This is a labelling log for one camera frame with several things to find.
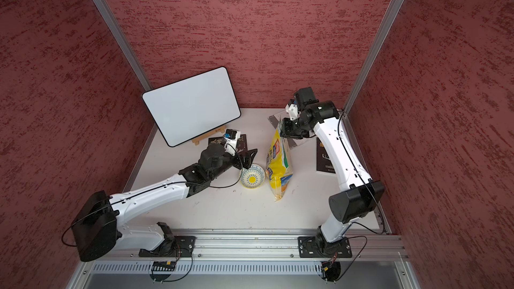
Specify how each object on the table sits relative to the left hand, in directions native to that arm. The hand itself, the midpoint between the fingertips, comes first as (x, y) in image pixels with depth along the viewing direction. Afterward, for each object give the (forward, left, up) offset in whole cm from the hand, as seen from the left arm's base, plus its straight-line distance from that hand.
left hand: (247, 149), depth 78 cm
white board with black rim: (+21, +27, +3) cm, 34 cm away
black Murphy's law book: (+6, -37, -20) cm, 43 cm away
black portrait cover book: (+19, +17, -20) cm, 32 cm away
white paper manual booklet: (+18, -22, -19) cm, 34 cm away
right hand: (+2, -14, +5) cm, 15 cm away
